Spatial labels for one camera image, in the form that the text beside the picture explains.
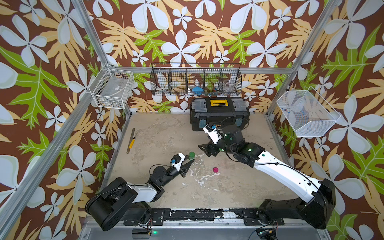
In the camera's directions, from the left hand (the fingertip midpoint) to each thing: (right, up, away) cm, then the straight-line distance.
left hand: (191, 155), depth 77 cm
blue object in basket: (+4, +39, +18) cm, 43 cm away
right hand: (+5, +8, -3) cm, 10 cm away
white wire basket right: (+66, +22, +4) cm, 69 cm away
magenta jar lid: (+15, -11, +13) cm, 22 cm away
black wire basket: (+3, +47, +21) cm, 52 cm away
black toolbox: (+20, +26, +19) cm, 38 cm away
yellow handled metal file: (-42, +5, +26) cm, 50 cm away
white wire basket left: (-47, +39, +9) cm, 61 cm away
